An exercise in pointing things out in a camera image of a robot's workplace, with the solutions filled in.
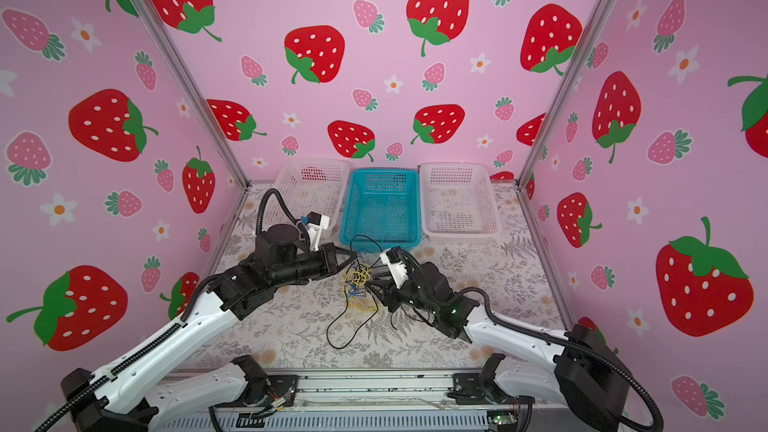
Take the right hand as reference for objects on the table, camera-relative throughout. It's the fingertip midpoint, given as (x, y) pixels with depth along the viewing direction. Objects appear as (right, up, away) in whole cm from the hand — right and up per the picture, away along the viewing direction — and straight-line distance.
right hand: (368, 281), depth 74 cm
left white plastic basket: (-27, +28, +44) cm, 59 cm away
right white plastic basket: (+31, +21, +40) cm, 55 cm away
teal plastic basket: (+1, +18, +40) cm, 44 cm away
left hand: (-2, +8, -7) cm, 11 cm away
